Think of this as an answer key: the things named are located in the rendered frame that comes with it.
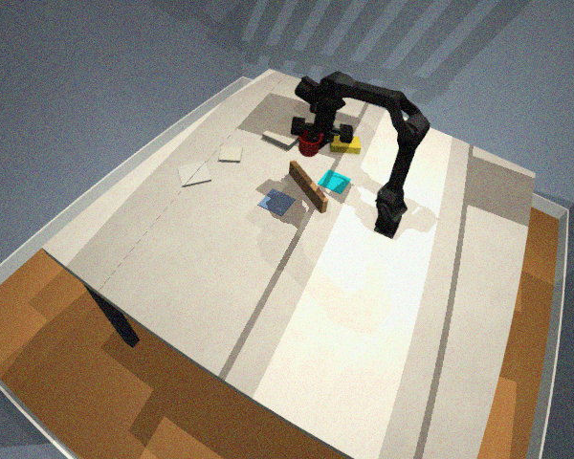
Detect dark red cup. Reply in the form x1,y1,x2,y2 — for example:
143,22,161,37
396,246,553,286
298,129,322,158

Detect yellow rectangular block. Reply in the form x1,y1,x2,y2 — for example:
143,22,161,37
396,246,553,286
330,135,361,154

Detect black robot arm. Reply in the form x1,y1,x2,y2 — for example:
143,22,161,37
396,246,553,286
295,72,431,239

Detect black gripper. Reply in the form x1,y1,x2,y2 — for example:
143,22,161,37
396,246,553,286
291,111,353,150

